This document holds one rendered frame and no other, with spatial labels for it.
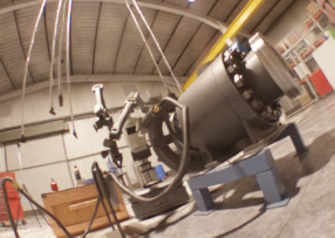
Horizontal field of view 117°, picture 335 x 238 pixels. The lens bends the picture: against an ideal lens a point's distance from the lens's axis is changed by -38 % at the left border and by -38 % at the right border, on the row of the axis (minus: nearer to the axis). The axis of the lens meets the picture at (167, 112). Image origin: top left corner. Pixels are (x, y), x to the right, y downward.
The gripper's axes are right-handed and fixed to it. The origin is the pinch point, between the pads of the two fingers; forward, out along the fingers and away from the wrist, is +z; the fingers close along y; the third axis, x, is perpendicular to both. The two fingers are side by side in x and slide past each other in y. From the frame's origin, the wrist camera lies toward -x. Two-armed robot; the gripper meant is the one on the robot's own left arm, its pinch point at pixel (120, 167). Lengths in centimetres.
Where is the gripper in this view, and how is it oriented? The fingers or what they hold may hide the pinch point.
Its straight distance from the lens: 118.4
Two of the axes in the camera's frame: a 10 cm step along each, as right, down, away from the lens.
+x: 8.0, -1.2, 5.9
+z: 3.7, 8.7, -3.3
